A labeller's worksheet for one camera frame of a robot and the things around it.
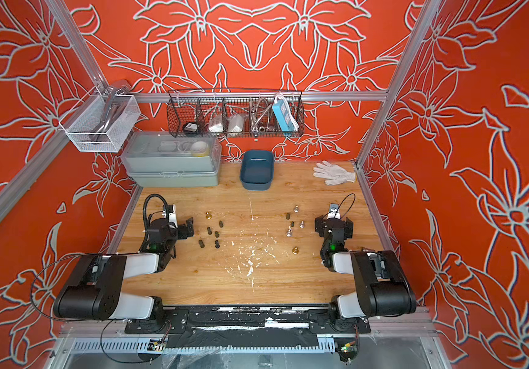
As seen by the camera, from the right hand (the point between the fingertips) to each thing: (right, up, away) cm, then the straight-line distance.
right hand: (331, 215), depth 91 cm
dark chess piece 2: (-52, -11, -2) cm, 54 cm away
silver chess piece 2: (-11, -5, +4) cm, 13 cm away
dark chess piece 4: (-17, -1, +7) cm, 18 cm away
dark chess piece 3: (-46, -12, -1) cm, 48 cm away
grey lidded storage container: (-69, +24, +12) cm, 75 cm away
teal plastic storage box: (-31, +20, +23) cm, 44 cm away
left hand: (-62, -1, +2) cm, 62 cm away
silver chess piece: (-13, +1, +9) cm, 16 cm away
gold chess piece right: (-15, -13, -4) cm, 21 cm away
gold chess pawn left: (-52, -1, +7) cm, 52 cm away
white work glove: (+10, +17, +23) cm, 30 cm away
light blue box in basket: (-18, +38, -2) cm, 43 cm away
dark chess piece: (-47, -8, +2) cm, 48 cm away
